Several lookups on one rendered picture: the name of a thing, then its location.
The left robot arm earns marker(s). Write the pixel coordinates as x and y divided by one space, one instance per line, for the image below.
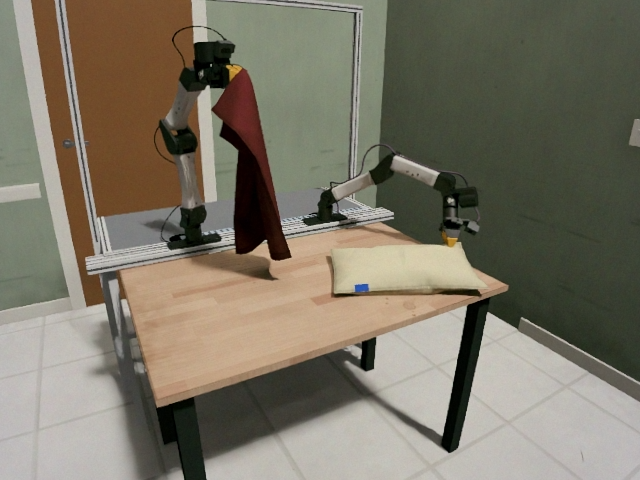
443 182

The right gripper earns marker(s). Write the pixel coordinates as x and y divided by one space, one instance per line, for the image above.
219 80

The cream pillow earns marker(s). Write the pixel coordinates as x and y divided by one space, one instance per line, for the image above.
403 270

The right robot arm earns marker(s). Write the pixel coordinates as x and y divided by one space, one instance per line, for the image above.
188 91

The dark red pillowcase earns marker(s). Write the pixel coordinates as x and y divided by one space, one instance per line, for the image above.
256 214

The grey slotted aluminium crossbar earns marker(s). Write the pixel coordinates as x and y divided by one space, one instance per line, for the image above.
99 263

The grey slotted mounting rail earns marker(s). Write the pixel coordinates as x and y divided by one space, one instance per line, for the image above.
139 231

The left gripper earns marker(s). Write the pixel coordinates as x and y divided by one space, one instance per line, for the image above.
451 230

